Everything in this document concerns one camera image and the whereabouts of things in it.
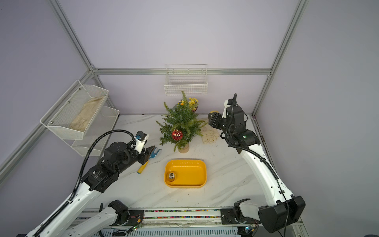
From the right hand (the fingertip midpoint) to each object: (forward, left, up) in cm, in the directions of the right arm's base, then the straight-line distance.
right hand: (213, 118), depth 74 cm
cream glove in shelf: (+1, +69, -1) cm, 69 cm away
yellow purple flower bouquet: (+21, +10, -7) cm, 25 cm away
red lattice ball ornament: (-9, +18, -1) cm, 20 cm away
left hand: (-12, +33, -6) cm, 35 cm away
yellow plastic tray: (-15, +15, -33) cm, 39 cm away
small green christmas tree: (-4, +15, 0) cm, 16 cm away
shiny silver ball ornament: (-19, +24, -29) cm, 42 cm away
